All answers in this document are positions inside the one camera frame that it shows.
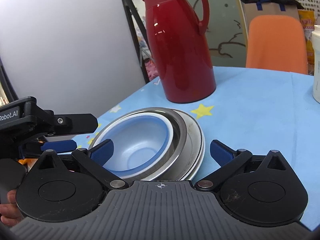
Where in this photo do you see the white ceramic bowl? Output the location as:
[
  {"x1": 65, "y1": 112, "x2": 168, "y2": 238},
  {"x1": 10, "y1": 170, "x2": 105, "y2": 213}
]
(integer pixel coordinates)
[{"x1": 98, "y1": 113, "x2": 175, "y2": 179}]

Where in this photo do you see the blue plastic bowl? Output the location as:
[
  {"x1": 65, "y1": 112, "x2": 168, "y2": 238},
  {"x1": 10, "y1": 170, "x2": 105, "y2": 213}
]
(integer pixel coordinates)
[{"x1": 99, "y1": 115, "x2": 169, "y2": 176}]

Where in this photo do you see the stainless steel bowl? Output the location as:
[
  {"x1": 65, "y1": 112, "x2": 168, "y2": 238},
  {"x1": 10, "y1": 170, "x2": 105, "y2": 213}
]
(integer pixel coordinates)
[{"x1": 90, "y1": 107, "x2": 187, "y2": 181}]

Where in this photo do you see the person's left hand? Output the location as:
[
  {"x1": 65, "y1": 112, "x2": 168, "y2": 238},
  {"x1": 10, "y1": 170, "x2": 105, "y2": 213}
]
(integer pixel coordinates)
[{"x1": 0, "y1": 190, "x2": 23, "y2": 227}]

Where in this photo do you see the lower white plate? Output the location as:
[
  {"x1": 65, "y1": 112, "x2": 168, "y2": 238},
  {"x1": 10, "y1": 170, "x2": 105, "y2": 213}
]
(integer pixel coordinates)
[{"x1": 184, "y1": 139, "x2": 206, "y2": 180}]

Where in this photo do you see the blue cartoon tablecloth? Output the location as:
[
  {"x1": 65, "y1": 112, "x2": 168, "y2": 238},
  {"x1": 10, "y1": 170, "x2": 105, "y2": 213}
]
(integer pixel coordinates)
[{"x1": 49, "y1": 65, "x2": 320, "y2": 231}]

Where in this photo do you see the pink floral fabric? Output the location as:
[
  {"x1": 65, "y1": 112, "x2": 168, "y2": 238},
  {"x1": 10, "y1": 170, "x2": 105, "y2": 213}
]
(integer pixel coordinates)
[{"x1": 144, "y1": 58, "x2": 159, "y2": 81}]

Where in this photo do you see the left orange chair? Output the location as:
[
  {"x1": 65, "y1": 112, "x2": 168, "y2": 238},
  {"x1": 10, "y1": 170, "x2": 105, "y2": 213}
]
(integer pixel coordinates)
[{"x1": 246, "y1": 15, "x2": 308, "y2": 74}]

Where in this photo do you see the frosted glass cartoon door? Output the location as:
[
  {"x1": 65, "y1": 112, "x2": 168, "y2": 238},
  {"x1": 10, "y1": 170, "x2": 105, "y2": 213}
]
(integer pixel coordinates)
[{"x1": 199, "y1": 0, "x2": 249, "y2": 68}]

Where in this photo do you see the red thermos jug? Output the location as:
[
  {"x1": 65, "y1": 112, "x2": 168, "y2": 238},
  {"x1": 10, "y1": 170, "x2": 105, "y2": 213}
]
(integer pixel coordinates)
[{"x1": 143, "y1": 0, "x2": 216, "y2": 103}]

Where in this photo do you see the white travel tumbler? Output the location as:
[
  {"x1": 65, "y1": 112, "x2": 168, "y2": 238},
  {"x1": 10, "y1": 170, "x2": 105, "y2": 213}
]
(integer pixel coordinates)
[{"x1": 312, "y1": 25, "x2": 320, "y2": 103}]

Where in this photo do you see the yellow snack bag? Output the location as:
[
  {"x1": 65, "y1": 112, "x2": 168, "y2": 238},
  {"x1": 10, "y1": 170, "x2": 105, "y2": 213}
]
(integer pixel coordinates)
[{"x1": 298, "y1": 10, "x2": 315, "y2": 75}]

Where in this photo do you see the white reflector panel black frame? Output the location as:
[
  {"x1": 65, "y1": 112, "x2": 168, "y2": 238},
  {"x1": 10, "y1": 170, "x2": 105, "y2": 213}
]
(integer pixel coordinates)
[{"x1": 1, "y1": 0, "x2": 149, "y2": 115}]

